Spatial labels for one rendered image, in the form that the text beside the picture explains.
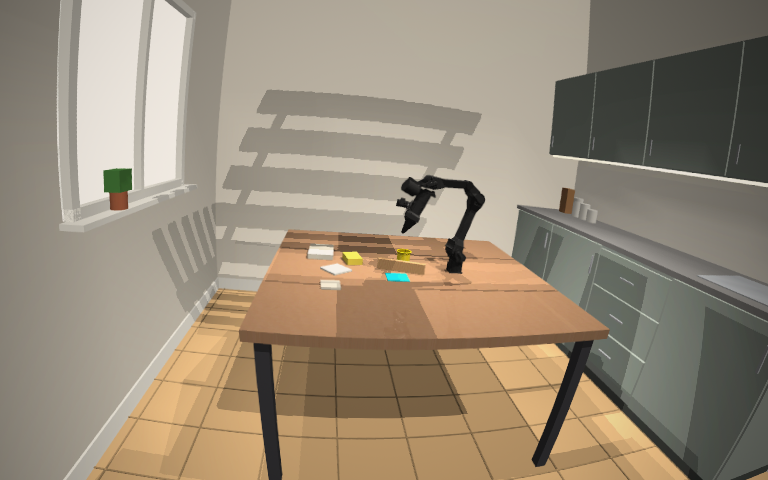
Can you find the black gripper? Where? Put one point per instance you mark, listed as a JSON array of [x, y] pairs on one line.
[[413, 215]]

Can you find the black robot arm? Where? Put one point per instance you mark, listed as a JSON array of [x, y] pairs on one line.
[[454, 246]]

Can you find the yellow rectangular block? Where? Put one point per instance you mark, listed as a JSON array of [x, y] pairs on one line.
[[352, 258]]

